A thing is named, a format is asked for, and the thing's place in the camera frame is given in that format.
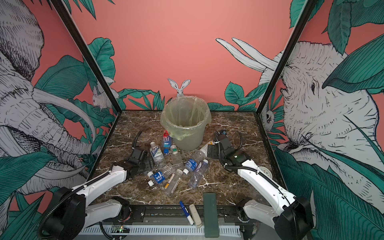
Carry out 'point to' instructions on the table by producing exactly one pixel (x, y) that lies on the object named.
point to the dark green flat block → (211, 222)
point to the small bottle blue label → (158, 176)
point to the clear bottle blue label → (192, 163)
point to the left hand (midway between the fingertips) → (147, 161)
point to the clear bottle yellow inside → (173, 182)
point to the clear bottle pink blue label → (200, 170)
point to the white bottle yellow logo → (205, 148)
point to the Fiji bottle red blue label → (167, 142)
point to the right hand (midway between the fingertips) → (214, 146)
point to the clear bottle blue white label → (157, 155)
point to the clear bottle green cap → (176, 160)
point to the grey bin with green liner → (184, 118)
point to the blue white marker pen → (186, 212)
